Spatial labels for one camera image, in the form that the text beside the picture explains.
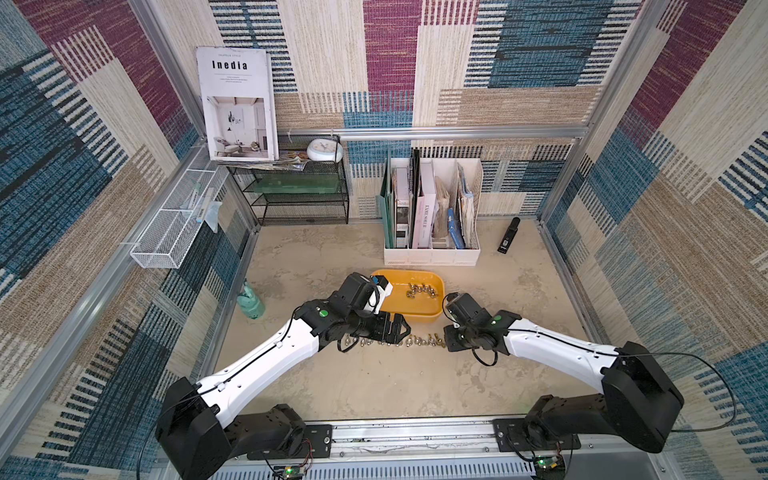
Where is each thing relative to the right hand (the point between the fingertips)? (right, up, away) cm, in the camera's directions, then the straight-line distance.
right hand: (447, 335), depth 87 cm
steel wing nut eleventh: (-4, -3, +3) cm, 6 cm away
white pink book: (-5, +35, +12) cm, 37 cm away
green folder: (-18, +38, 0) cm, 42 cm away
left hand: (-15, +5, -11) cm, 20 cm away
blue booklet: (+5, +31, +15) cm, 35 cm away
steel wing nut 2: (-23, +5, -22) cm, 32 cm away
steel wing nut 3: (-11, -3, +3) cm, 11 cm away
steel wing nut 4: (-8, -3, +3) cm, 9 cm away
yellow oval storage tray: (-8, +5, +12) cm, 15 cm away
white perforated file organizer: (-1, +36, +10) cm, 38 cm away
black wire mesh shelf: (-44, +45, +29) cm, 69 cm away
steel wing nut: (-25, +6, -25) cm, 36 cm away
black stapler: (+28, +29, +25) cm, 48 cm away
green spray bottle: (-58, +8, +4) cm, 58 cm away
